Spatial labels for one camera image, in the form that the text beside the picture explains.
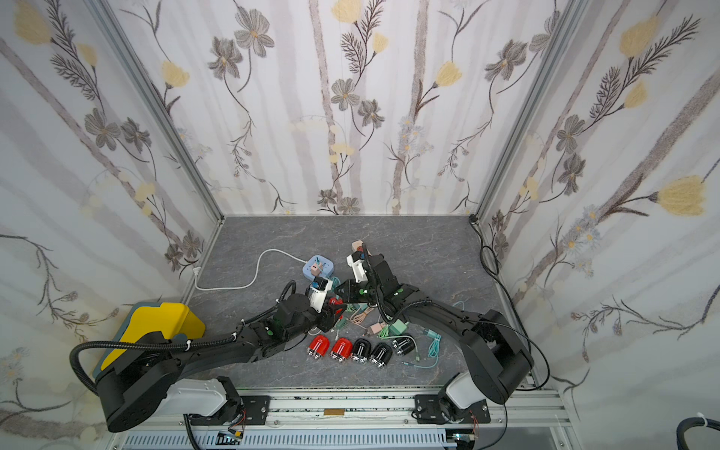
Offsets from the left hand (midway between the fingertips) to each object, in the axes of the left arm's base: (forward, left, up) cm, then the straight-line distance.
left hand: (343, 303), depth 82 cm
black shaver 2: (-13, -11, -9) cm, 19 cm away
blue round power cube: (+19, +7, -9) cm, 22 cm away
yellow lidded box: (-5, +47, +4) cm, 47 cm away
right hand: (+2, +2, +5) cm, 6 cm away
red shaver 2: (-10, +8, -8) cm, 15 cm away
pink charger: (-5, -10, -8) cm, 14 cm away
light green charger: (-4, -17, -9) cm, 20 cm away
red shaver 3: (-10, 0, -9) cm, 13 cm away
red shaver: (-1, +2, +2) cm, 3 cm away
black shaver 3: (-10, -18, -9) cm, 23 cm away
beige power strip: (+30, -4, -9) cm, 31 cm away
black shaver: (-12, -5, -9) cm, 15 cm away
